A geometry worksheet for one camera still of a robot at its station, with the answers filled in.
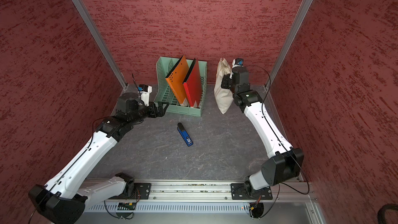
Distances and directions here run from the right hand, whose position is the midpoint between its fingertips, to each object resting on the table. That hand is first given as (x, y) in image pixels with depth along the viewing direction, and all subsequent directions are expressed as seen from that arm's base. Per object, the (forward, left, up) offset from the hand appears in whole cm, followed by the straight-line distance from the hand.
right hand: (226, 77), depth 78 cm
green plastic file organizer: (+18, +42, -32) cm, 55 cm away
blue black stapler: (-16, +24, -31) cm, 42 cm away
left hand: (-13, +34, -6) cm, 36 cm away
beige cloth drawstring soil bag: (-6, +1, -8) cm, 10 cm away
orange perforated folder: (+8, +27, -6) cm, 29 cm away
